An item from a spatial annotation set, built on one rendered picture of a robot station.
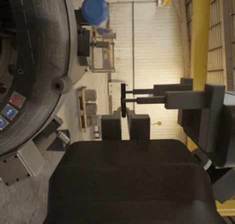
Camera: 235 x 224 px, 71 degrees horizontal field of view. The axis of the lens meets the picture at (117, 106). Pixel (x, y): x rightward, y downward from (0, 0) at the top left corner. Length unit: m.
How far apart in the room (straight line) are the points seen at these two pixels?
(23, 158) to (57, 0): 0.44
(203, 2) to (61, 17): 12.60
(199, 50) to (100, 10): 11.22
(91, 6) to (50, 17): 0.75
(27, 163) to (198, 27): 12.18
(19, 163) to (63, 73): 0.30
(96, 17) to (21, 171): 0.92
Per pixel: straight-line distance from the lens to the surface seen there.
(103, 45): 0.54
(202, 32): 12.45
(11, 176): 0.64
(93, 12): 1.17
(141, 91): 0.16
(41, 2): 0.46
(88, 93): 4.72
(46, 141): 0.74
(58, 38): 0.44
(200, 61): 12.14
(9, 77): 0.64
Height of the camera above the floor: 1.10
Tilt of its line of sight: 1 degrees down
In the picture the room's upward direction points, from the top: 89 degrees clockwise
